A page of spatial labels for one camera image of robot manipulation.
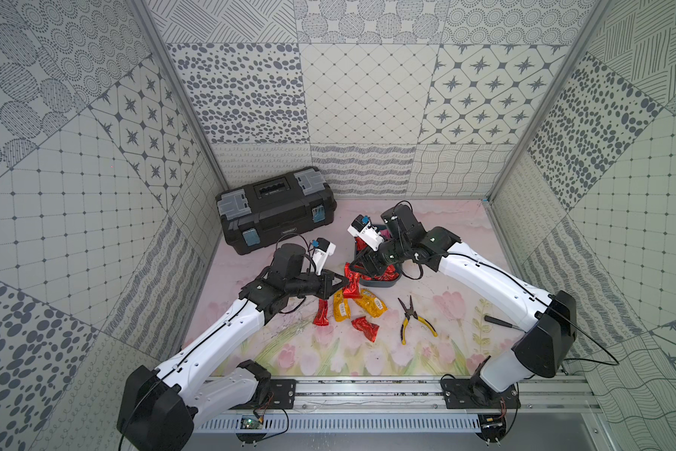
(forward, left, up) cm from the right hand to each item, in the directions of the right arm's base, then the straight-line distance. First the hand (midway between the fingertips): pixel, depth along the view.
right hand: (360, 262), depth 76 cm
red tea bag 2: (-11, -3, -21) cm, 24 cm away
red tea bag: (-8, +12, -20) cm, 24 cm away
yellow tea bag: (-5, +5, -17) cm, 19 cm away
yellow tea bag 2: (-3, -4, -19) cm, 20 cm away
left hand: (-4, +4, 0) cm, 5 cm away
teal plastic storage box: (+5, -7, -21) cm, 23 cm away
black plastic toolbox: (+23, +29, -5) cm, 38 cm away
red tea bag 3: (-7, +2, -3) cm, 7 cm away
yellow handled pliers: (-5, -16, -22) cm, 28 cm away
